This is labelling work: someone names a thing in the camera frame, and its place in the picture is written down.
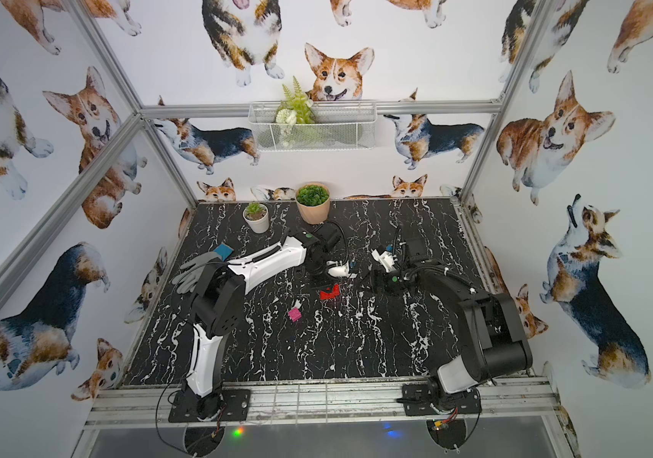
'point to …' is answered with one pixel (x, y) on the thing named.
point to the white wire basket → (338, 126)
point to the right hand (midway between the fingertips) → (364, 286)
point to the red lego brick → (335, 292)
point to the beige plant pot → (313, 199)
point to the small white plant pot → (257, 216)
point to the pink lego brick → (294, 314)
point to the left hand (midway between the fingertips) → (332, 279)
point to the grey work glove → (189, 280)
